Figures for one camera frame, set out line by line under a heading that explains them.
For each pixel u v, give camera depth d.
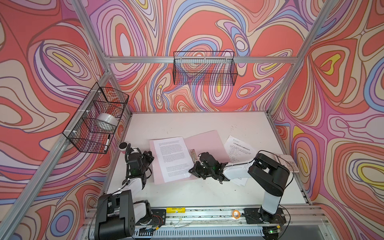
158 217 0.73
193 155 0.96
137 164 0.67
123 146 0.94
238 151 0.98
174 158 0.92
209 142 1.02
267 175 0.49
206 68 0.84
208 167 0.71
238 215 0.74
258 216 0.73
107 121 0.72
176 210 0.74
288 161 0.93
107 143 0.72
